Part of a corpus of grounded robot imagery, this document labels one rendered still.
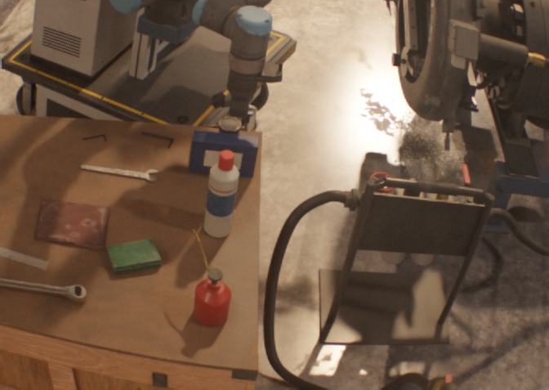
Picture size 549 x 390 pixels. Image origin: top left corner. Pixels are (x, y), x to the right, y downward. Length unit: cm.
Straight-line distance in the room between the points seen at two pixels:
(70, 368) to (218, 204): 58
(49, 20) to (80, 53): 20
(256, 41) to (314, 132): 118
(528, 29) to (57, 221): 165
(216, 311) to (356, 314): 83
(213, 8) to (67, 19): 79
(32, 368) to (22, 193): 50
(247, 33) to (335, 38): 172
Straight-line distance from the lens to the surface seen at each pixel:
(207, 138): 236
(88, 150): 249
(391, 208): 247
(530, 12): 296
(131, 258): 218
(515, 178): 309
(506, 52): 271
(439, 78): 281
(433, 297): 291
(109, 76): 301
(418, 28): 311
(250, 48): 224
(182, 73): 302
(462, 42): 265
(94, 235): 224
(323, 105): 350
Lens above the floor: 210
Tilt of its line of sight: 42 degrees down
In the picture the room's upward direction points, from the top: 11 degrees clockwise
